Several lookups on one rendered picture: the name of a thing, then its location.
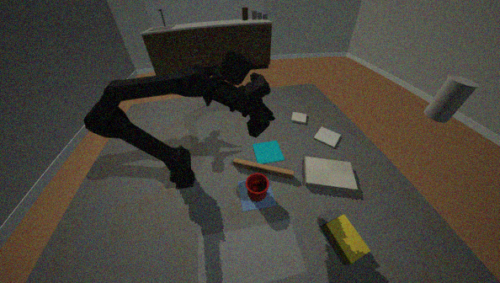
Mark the tan flat bar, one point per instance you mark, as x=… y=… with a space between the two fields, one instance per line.
x=281 y=172

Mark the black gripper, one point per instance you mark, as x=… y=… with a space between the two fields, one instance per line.
x=260 y=115

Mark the olive yellow rectangular block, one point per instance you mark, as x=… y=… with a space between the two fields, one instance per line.
x=347 y=241

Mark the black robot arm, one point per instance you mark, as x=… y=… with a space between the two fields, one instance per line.
x=108 y=120

